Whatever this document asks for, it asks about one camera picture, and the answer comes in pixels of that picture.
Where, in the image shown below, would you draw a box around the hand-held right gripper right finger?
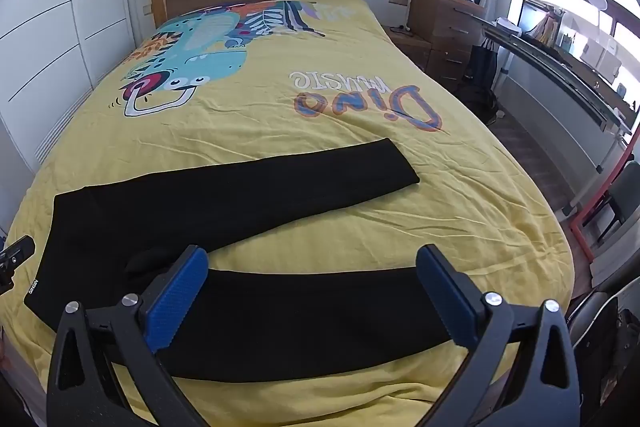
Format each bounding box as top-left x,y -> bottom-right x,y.
416,244 -> 583,427

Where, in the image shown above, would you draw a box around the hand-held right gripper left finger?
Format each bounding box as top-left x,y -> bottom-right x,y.
46,245 -> 211,427

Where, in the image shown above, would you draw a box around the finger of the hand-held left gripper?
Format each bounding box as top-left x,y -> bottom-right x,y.
0,236 -> 37,295

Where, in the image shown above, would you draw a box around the black pants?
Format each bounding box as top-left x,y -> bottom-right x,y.
23,138 -> 463,383

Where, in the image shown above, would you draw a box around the black chair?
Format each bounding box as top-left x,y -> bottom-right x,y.
565,277 -> 640,427

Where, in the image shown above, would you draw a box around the yellow printed blanket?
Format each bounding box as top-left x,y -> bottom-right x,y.
0,0 -> 575,427

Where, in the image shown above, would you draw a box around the black backpack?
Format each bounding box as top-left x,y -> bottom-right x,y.
454,83 -> 501,124

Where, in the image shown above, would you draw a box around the grey office chair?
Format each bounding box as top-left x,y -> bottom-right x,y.
595,161 -> 640,250

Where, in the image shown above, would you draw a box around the white wardrobe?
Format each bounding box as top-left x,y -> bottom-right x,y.
0,0 -> 151,188

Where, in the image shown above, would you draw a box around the black bag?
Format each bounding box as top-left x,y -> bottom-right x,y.
467,46 -> 501,82

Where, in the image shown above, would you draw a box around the wooden nightstand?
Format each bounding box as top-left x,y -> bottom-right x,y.
382,26 -> 433,72

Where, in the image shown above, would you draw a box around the glass desk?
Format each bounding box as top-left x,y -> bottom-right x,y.
482,14 -> 640,138

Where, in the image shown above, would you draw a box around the wooden dresser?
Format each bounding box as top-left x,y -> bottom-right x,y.
409,0 -> 488,92

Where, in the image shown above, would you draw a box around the red metal frame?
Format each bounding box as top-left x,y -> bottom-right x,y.
571,147 -> 630,262

